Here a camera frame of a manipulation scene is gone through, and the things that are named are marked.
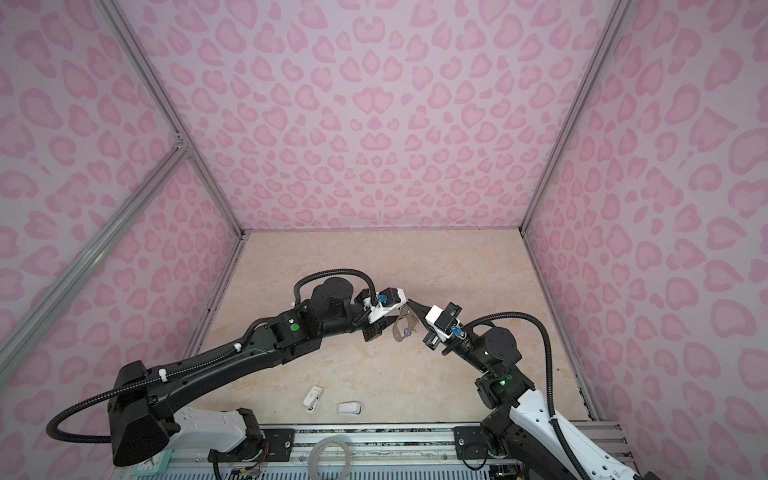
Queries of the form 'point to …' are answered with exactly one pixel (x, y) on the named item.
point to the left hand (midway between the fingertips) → (403, 302)
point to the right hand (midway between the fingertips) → (412, 300)
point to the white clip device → (312, 398)
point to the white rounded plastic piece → (350, 408)
